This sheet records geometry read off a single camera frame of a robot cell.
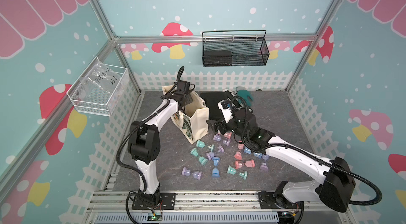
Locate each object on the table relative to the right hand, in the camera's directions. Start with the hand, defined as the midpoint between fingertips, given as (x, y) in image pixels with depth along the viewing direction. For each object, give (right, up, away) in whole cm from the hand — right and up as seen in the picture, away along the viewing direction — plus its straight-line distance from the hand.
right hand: (213, 116), depth 75 cm
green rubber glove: (+26, +13, +41) cm, 50 cm away
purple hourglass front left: (-8, -30, +5) cm, 32 cm away
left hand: (-16, +8, +21) cm, 28 cm away
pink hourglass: (+19, -26, +9) cm, 34 cm away
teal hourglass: (-11, -21, +13) cm, 27 cm away
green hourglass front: (+10, -29, +7) cm, 31 cm away
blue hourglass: (+1, -29, +6) cm, 30 cm away
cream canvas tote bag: (-10, -1, +1) cm, 10 cm away
